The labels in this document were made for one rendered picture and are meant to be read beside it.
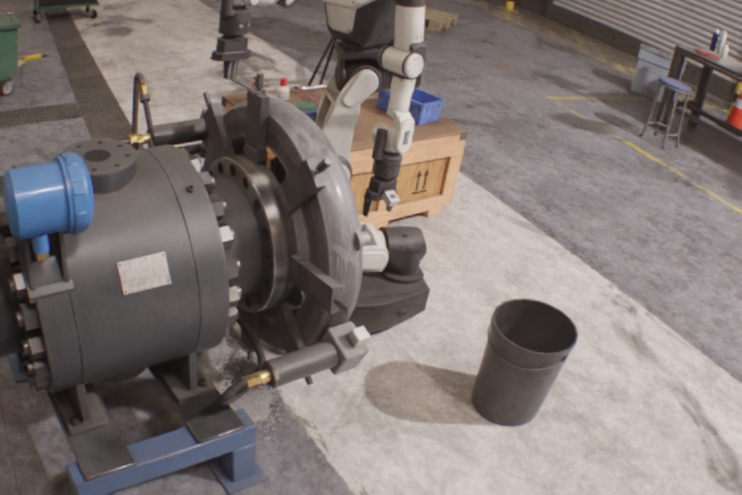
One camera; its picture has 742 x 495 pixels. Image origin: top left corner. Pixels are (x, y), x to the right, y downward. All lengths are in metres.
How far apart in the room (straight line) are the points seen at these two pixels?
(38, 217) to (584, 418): 1.99
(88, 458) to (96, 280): 0.51
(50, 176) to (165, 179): 0.41
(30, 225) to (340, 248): 0.79
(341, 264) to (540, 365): 0.80
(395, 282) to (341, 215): 0.99
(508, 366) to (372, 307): 0.60
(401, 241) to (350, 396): 0.64
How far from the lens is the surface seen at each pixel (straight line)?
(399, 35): 2.03
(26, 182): 1.31
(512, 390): 2.23
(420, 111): 3.31
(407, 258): 2.58
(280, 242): 1.74
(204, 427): 1.80
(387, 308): 2.50
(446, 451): 2.20
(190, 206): 1.59
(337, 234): 1.65
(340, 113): 2.21
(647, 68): 7.80
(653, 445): 2.55
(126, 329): 1.55
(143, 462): 1.73
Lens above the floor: 1.60
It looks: 27 degrees down
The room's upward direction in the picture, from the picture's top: 10 degrees clockwise
